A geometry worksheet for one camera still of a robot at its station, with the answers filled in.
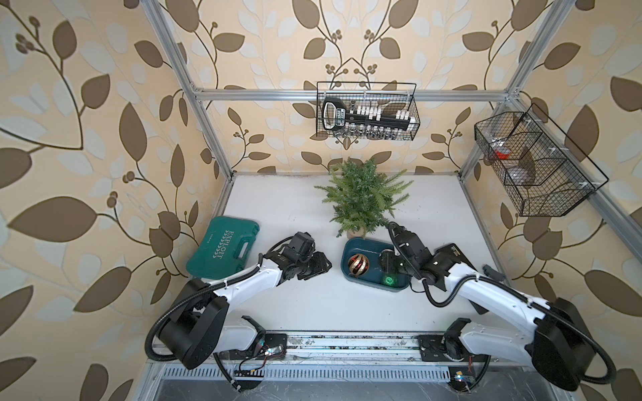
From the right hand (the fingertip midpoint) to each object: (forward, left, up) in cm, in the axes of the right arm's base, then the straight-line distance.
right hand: (383, 260), depth 85 cm
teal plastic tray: (+8, +2, -6) cm, 10 cm away
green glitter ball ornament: (-6, -1, -2) cm, 7 cm away
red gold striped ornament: (-1, +9, -1) cm, 9 cm away
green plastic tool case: (+8, +58, -2) cm, 58 cm away
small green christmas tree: (+8, +9, +25) cm, 28 cm away
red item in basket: (+25, -40, +24) cm, 53 cm away
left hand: (0, +20, -1) cm, 20 cm away
